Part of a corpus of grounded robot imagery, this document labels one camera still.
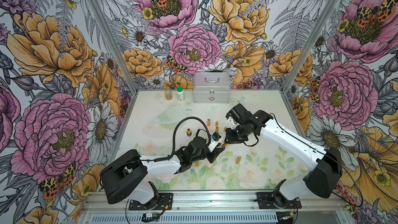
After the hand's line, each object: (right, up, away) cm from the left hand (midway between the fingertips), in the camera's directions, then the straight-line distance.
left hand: (220, 149), depth 82 cm
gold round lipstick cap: (0, +11, +18) cm, 21 cm away
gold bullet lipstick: (0, +8, +14) cm, 16 cm away
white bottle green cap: (-25, +31, +29) cm, 49 cm away
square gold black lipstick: (-18, +7, +12) cm, 22 cm away
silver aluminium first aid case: (-3, +35, +24) cm, 42 cm away
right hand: (+3, +4, -6) cm, 8 cm away
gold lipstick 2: (-12, -9, +4) cm, 15 cm away
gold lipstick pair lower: (+10, -7, +3) cm, 12 cm away
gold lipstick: (-5, +12, +18) cm, 22 cm away
